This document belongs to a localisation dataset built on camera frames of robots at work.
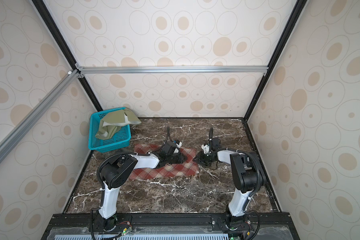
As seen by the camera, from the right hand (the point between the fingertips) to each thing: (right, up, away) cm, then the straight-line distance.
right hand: (196, 160), depth 96 cm
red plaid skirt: (-6, -4, -4) cm, 8 cm away
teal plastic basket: (-48, +12, -1) cm, 49 cm away
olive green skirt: (-59, +24, +6) cm, 64 cm away
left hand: (-3, +3, -3) cm, 5 cm away
